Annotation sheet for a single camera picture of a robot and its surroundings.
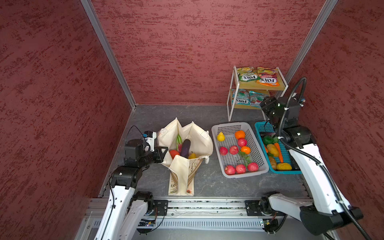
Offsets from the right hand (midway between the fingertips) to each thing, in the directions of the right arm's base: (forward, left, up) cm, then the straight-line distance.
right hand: (265, 101), depth 68 cm
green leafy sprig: (-12, +2, -38) cm, 40 cm away
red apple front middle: (-19, +8, -34) cm, 40 cm away
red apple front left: (-20, +14, -34) cm, 42 cm away
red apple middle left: (-7, +16, -35) cm, 39 cm away
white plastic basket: (-6, +6, -37) cm, 38 cm away
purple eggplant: (-9, +39, -27) cm, 48 cm away
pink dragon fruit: (-4, +43, -31) cm, 53 cm away
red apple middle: (-7, +9, -35) cm, 36 cm away
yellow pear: (+4, +16, -36) cm, 39 cm away
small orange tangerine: (-7, +2, -34) cm, 35 cm away
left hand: (-15, +48, -19) cm, 54 cm away
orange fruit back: (+4, +4, -33) cm, 33 cm away
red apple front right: (-18, +1, -35) cm, 39 cm away
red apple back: (-1, +3, -35) cm, 35 cm away
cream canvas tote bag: (-23, +40, -24) cm, 52 cm away
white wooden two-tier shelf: (+20, 0, -7) cm, 21 cm away
